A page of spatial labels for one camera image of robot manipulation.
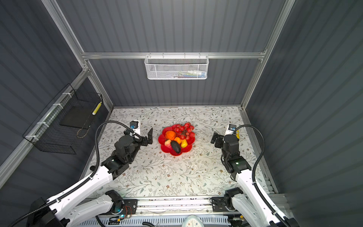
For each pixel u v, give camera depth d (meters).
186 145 0.94
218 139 0.70
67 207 0.42
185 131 0.94
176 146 0.91
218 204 0.74
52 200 0.41
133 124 0.62
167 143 0.93
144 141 0.67
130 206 0.72
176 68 1.11
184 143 0.94
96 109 0.81
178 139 0.95
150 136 0.69
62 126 0.72
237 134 0.66
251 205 0.56
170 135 0.96
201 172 0.85
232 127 0.67
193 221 0.67
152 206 0.75
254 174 0.51
